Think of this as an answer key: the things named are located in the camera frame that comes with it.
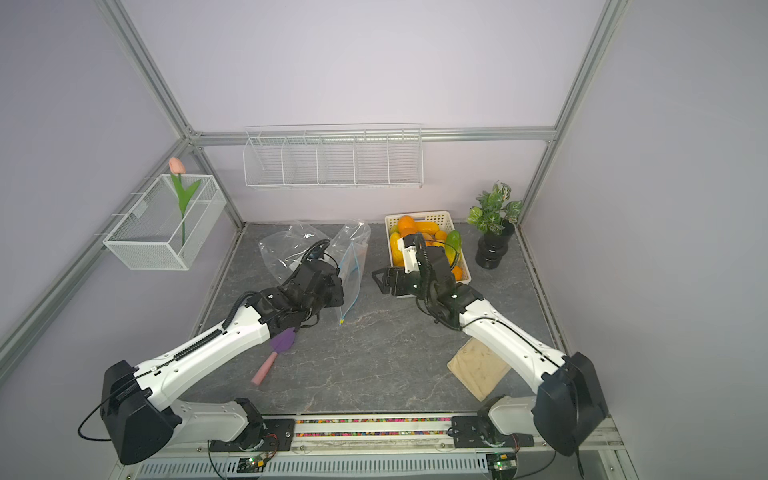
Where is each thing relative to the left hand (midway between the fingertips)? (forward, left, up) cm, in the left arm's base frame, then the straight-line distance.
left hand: (338, 287), depth 78 cm
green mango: (+21, -37, -8) cm, 43 cm away
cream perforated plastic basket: (+37, -37, -15) cm, 55 cm away
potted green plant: (+16, -46, +6) cm, 49 cm away
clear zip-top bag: (+31, +25, -20) cm, 45 cm away
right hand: (+2, -12, +3) cm, 12 cm away
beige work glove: (-18, -38, -20) cm, 46 cm away
